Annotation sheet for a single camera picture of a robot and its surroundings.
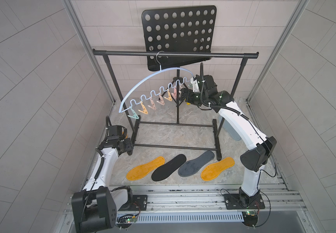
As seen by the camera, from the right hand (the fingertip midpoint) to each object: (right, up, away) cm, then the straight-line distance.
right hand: (181, 96), depth 76 cm
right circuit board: (+32, -57, -10) cm, 66 cm away
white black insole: (-9, -42, +5) cm, 43 cm away
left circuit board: (-26, -59, -11) cm, 65 cm away
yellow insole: (-23, -42, +5) cm, 48 cm away
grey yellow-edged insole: (+18, -42, +5) cm, 46 cm away
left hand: (-31, -27, +9) cm, 42 cm away
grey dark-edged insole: (+6, -40, +6) cm, 41 cm away
